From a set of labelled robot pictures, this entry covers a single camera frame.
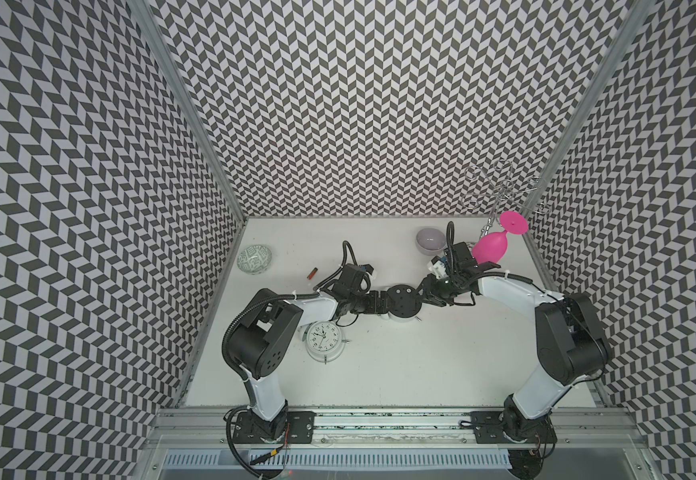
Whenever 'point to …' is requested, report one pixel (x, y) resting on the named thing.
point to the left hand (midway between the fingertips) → (384, 306)
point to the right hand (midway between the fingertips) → (418, 300)
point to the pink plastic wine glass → (492, 246)
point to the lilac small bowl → (430, 241)
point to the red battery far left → (312, 273)
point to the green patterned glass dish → (254, 259)
